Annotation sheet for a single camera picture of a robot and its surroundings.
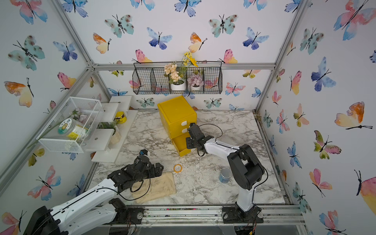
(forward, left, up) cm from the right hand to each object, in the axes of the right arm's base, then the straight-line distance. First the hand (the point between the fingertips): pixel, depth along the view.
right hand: (191, 139), depth 94 cm
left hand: (-19, +17, -1) cm, 26 cm away
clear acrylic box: (+2, +58, +21) cm, 61 cm away
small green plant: (+5, +53, +4) cm, 53 cm away
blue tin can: (-21, -20, -1) cm, 29 cm away
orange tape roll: (-18, +7, -8) cm, 21 cm away
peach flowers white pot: (+25, +10, +24) cm, 36 cm away
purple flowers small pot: (+22, -2, +27) cm, 35 cm away
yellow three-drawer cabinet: (+9, +9, +13) cm, 18 cm away
